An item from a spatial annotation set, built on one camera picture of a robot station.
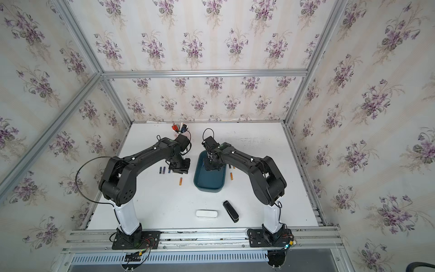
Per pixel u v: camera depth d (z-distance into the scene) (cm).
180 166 79
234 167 61
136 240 66
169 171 95
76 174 79
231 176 93
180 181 93
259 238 73
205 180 88
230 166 60
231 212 78
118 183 49
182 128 104
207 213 79
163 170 96
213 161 66
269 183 49
